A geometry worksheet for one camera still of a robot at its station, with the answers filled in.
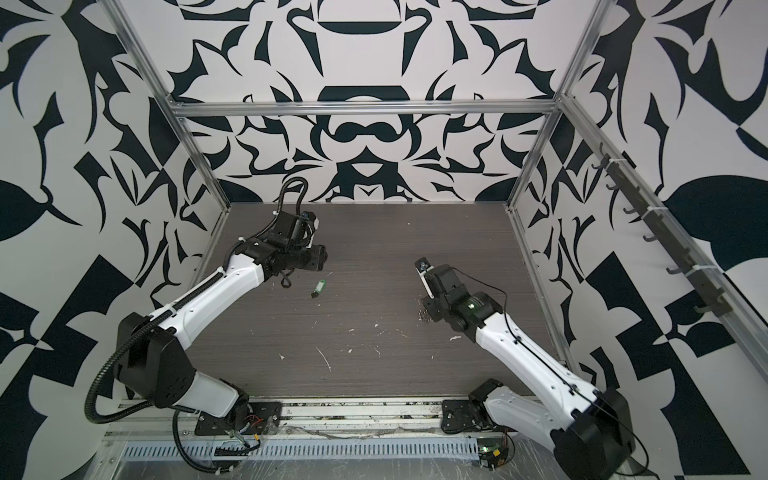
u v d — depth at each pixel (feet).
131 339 1.39
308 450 2.13
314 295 3.15
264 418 2.40
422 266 2.30
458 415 2.44
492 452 2.33
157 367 1.37
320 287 3.19
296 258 2.30
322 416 2.49
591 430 1.25
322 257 2.50
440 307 1.92
